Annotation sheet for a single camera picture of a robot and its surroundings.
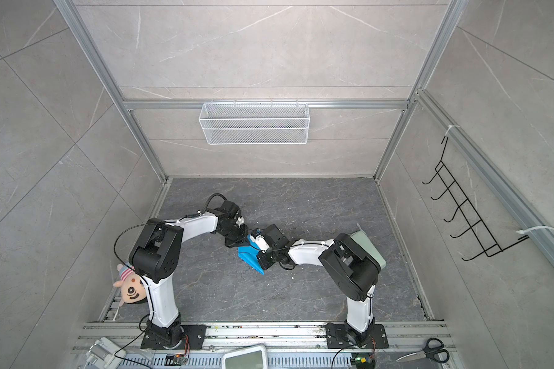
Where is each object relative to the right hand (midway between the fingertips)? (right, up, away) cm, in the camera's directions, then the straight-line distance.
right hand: (259, 256), depth 93 cm
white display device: (+1, -23, -26) cm, 35 cm away
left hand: (-4, +6, +4) cm, 8 cm away
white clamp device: (-45, -24, -24) cm, 56 cm away
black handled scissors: (+58, -24, -21) cm, 66 cm away
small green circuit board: (+34, -27, -22) cm, 49 cm away
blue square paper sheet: (-4, +1, -1) cm, 4 cm away
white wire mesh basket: (-3, +57, +8) cm, 58 cm away
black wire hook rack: (+64, +16, -29) cm, 72 cm away
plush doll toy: (-41, -6, -16) cm, 45 cm away
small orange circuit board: (-24, -26, -22) cm, 42 cm away
